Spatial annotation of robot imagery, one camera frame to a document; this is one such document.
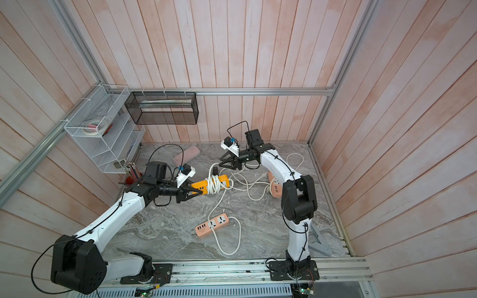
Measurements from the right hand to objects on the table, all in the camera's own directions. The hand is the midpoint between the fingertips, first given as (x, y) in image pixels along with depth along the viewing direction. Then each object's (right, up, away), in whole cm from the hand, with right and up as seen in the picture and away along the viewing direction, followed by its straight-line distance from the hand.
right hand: (221, 161), depth 85 cm
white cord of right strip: (+25, -12, +11) cm, 30 cm away
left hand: (-9, -13, -9) cm, 18 cm away
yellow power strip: (-6, -10, -12) cm, 17 cm away
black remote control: (-5, -6, +19) cm, 20 cm away
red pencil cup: (-43, -8, +3) cm, 44 cm away
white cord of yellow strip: (-2, -10, -12) cm, 16 cm away
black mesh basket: (-28, +26, +3) cm, 39 cm away
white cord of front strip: (-2, -35, -4) cm, 35 cm away
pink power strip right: (+28, -13, +8) cm, 32 cm away
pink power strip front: (-2, -29, -1) cm, 29 cm away
